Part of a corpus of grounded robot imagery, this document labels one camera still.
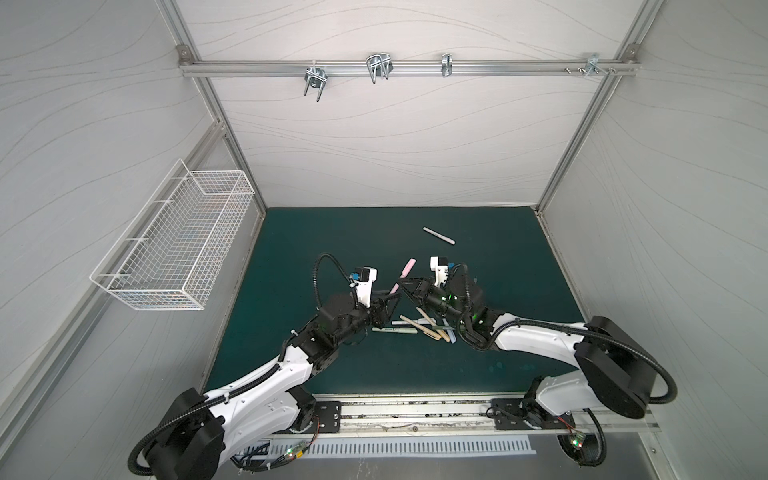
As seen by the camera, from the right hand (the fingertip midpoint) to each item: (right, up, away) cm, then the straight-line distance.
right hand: (401, 273), depth 76 cm
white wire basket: (-54, +5, -8) cm, 55 cm away
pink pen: (+1, 0, +2) cm, 2 cm away
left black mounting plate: (-18, -35, -3) cm, 39 cm away
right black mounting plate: (+27, -34, -4) cm, 44 cm away
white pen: (+2, -16, +12) cm, 20 cm away
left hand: (0, -4, 0) cm, 4 cm away
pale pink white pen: (+15, +10, +36) cm, 40 cm away
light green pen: (+3, -19, +12) cm, 22 cm away
